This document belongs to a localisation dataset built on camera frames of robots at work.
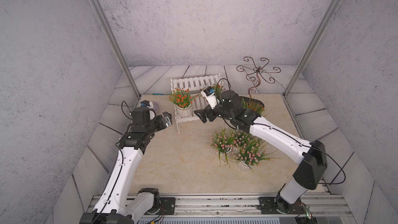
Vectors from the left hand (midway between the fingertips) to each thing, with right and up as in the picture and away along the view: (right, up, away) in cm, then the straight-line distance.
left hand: (167, 117), depth 77 cm
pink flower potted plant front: (+40, -18, -3) cm, 44 cm away
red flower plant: (+49, +5, +20) cm, 53 cm away
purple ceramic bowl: (-15, +5, +32) cm, 36 cm away
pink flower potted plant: (+27, -13, +3) cm, 30 cm away
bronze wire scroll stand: (+50, +25, +14) cm, 58 cm away
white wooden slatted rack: (+12, +17, +12) cm, 24 cm away
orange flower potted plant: (+7, +9, +5) cm, 12 cm away
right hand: (+17, +6, -2) cm, 18 cm away
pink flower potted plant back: (+37, -12, +4) cm, 39 cm away
